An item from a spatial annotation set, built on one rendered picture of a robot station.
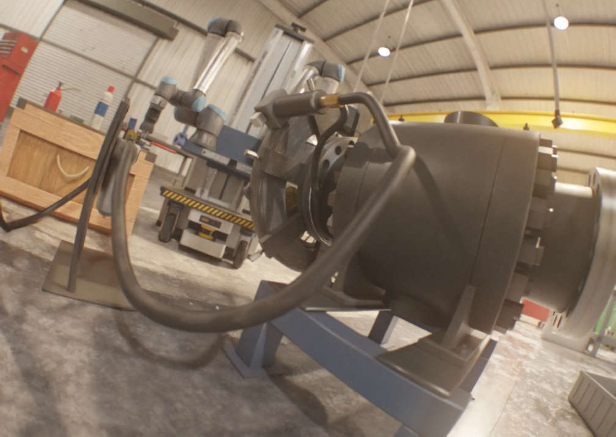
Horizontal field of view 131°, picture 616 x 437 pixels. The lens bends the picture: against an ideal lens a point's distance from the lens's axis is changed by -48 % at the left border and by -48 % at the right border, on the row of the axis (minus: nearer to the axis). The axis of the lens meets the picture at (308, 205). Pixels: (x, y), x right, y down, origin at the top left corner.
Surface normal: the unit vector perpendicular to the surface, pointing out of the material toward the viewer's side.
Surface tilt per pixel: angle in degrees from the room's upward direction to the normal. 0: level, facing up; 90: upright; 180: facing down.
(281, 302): 78
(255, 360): 90
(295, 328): 90
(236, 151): 90
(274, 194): 90
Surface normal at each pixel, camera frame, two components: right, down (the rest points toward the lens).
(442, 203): -0.71, -0.18
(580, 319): -0.71, 0.51
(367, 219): 0.08, -0.32
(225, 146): 0.29, 0.06
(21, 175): 0.65, 0.20
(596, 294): -0.76, 0.19
